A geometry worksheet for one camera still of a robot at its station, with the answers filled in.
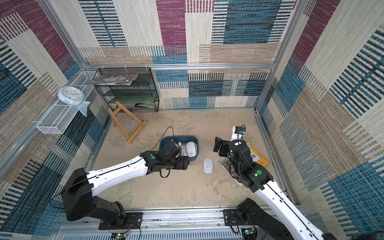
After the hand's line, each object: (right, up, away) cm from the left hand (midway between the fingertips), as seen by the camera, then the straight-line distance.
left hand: (184, 161), depth 81 cm
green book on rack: (-33, +36, +19) cm, 53 cm away
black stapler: (-34, +34, +29) cm, 56 cm away
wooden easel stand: (-42, +21, +12) cm, 48 cm away
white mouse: (+4, +5, +11) cm, 13 cm away
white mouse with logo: (+13, -5, +8) cm, 16 cm away
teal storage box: (-2, +10, +16) cm, 19 cm away
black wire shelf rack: (-39, +45, +27) cm, 65 cm away
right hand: (+19, +13, -9) cm, 25 cm away
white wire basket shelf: (-60, +22, -10) cm, 64 cm away
